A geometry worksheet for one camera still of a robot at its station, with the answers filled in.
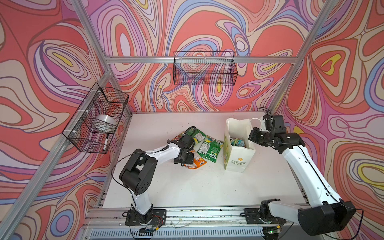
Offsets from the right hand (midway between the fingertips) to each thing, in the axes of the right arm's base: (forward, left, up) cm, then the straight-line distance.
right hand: (250, 138), depth 77 cm
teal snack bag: (+3, +4, -9) cm, 10 cm away
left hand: (-1, +33, -21) cm, 39 cm away
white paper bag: (-8, +7, -6) cm, 12 cm away
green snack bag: (+6, +19, -19) cm, 28 cm away
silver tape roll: (+7, +72, +11) cm, 74 cm away
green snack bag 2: (+16, +26, -19) cm, 36 cm away
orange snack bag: (-2, +27, -19) cm, 34 cm away
